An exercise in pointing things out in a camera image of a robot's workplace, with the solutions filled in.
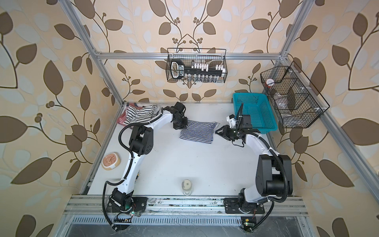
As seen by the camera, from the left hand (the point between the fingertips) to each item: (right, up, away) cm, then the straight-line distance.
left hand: (184, 124), depth 105 cm
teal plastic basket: (+59, +13, +10) cm, 61 cm away
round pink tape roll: (-43, -21, -18) cm, 51 cm away
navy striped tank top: (+11, -5, -3) cm, 12 cm away
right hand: (+21, -4, -16) cm, 27 cm away
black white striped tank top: (-38, +8, +4) cm, 39 cm away
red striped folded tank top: (-45, +4, 0) cm, 45 cm away
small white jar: (+4, -28, -34) cm, 44 cm away
